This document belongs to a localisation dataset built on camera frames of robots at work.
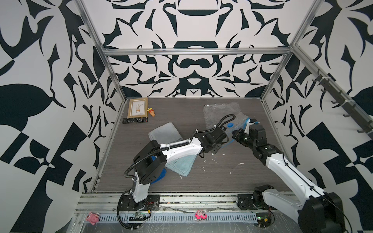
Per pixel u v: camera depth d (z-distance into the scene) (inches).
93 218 26.8
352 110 21.6
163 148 19.2
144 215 28.1
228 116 25.2
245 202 29.3
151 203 28.7
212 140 25.5
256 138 24.5
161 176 32.5
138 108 44.9
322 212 15.6
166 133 38.2
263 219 28.1
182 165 33.4
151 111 42.6
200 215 27.6
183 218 28.0
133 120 41.2
